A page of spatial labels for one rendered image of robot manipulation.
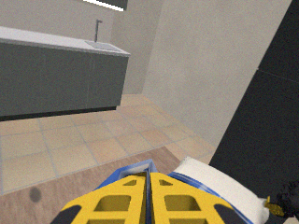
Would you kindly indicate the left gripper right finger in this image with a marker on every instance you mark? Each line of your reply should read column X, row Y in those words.
column 174, row 202

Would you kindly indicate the blue plaid pillowcase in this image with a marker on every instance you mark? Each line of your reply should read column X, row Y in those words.
column 148, row 167

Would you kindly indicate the white pillow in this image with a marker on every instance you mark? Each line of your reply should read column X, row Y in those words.
column 241, row 198

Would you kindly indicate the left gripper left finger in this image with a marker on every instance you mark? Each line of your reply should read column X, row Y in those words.
column 127, row 194

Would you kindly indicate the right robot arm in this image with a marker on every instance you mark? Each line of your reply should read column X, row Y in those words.
column 292, row 186

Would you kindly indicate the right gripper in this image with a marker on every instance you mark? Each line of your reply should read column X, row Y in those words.
column 278, row 204

